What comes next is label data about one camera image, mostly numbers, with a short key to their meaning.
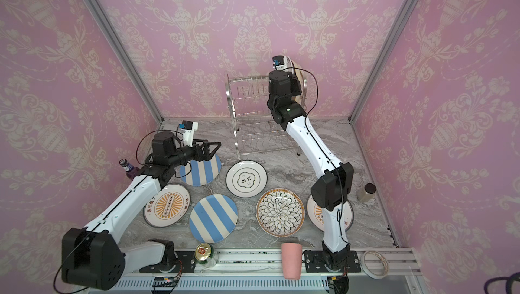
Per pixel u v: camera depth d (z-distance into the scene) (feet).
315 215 2.79
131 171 2.68
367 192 2.68
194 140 2.30
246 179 3.13
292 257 2.29
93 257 1.30
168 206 2.87
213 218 2.79
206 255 2.19
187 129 2.26
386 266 2.38
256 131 3.69
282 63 2.16
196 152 2.29
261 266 2.44
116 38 2.82
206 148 2.29
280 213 2.80
